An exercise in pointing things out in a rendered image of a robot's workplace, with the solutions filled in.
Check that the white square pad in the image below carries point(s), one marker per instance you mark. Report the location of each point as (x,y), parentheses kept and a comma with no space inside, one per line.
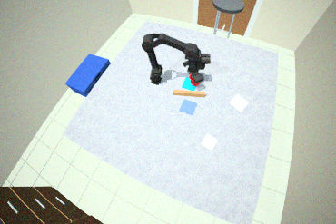
(238,102)

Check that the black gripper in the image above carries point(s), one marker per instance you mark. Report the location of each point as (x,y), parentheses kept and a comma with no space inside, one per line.
(197,77)

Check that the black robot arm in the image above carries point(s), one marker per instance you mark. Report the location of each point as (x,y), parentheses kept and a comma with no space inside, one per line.
(192,53)

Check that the tan wooden bar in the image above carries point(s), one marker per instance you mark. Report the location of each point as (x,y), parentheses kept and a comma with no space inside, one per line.
(188,93)

